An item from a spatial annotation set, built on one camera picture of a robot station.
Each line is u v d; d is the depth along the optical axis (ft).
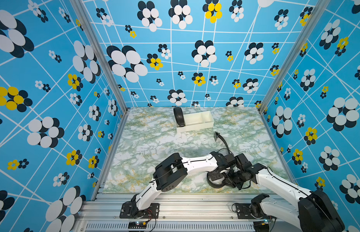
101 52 2.84
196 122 3.67
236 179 2.33
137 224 2.37
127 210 2.40
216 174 2.52
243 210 2.40
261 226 2.30
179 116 3.12
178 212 2.43
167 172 1.69
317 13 2.30
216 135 3.32
